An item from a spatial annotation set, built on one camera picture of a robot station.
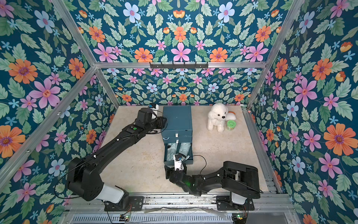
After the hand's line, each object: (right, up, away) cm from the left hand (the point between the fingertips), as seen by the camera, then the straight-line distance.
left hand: (165, 119), depth 84 cm
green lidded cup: (+45, -4, +18) cm, 49 cm away
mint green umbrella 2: (+12, -19, +7) cm, 24 cm away
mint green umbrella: (+3, -21, +4) cm, 21 cm away
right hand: (+3, -28, -3) cm, 28 cm away
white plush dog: (+33, +1, +10) cm, 35 cm away
